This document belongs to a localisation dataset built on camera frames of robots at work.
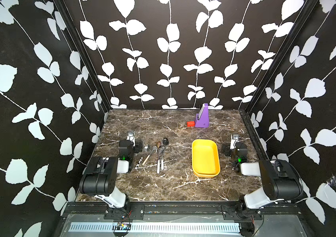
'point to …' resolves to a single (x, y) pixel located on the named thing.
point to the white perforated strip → (159, 227)
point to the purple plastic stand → (202, 119)
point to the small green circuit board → (122, 226)
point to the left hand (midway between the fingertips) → (132, 137)
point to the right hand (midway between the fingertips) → (230, 140)
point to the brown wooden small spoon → (158, 143)
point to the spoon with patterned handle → (138, 163)
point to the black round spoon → (165, 141)
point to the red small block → (190, 123)
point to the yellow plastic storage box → (205, 162)
